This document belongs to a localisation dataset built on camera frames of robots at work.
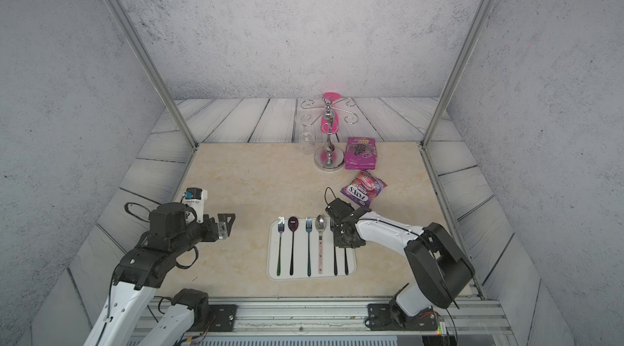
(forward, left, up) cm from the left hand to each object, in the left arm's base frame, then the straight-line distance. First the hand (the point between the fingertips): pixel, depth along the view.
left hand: (225, 216), depth 73 cm
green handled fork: (+7, -14, -21) cm, 26 cm away
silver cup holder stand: (+40, -33, -20) cm, 56 cm away
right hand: (0, -37, -19) cm, 42 cm away
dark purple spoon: (+7, -18, -20) cm, 28 cm away
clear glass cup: (+37, -24, -6) cm, 44 cm away
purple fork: (-9, -33, -21) cm, 40 cm away
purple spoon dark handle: (-9, -37, -21) cm, 43 cm away
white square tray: (-2, -23, -20) cm, 31 cm away
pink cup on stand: (+39, -33, +4) cm, 52 cm away
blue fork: (+6, -24, -21) cm, 33 cm away
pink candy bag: (+22, -46, -18) cm, 54 cm away
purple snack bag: (+37, -47, -13) cm, 61 cm away
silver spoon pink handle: (+6, -28, -19) cm, 35 cm away
